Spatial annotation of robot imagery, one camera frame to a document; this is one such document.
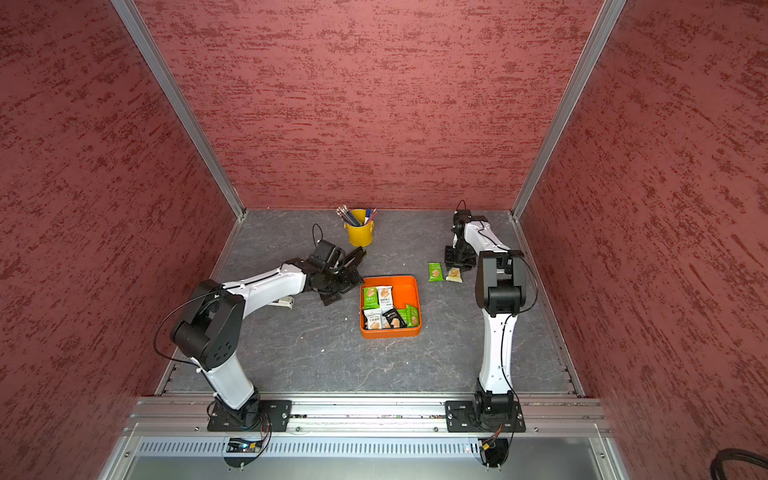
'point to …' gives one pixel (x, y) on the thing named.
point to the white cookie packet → (374, 318)
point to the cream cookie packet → (454, 275)
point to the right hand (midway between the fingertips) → (455, 269)
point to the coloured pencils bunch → (343, 213)
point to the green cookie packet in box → (371, 298)
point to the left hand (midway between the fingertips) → (354, 293)
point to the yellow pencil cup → (360, 236)
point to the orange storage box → (406, 291)
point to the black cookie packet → (394, 319)
